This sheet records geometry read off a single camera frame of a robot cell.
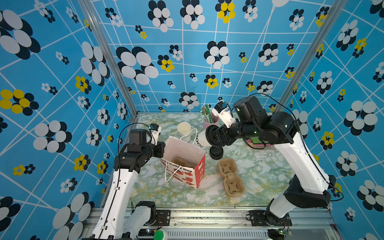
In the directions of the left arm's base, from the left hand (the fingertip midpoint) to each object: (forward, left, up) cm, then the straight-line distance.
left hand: (164, 143), depth 73 cm
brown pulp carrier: (0, -7, -20) cm, 21 cm away
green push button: (-36, 0, -14) cm, 38 cm away
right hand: (-4, -24, +14) cm, 28 cm away
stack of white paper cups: (+17, -8, -9) cm, 21 cm away
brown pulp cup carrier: (-13, -36, -21) cm, 44 cm away
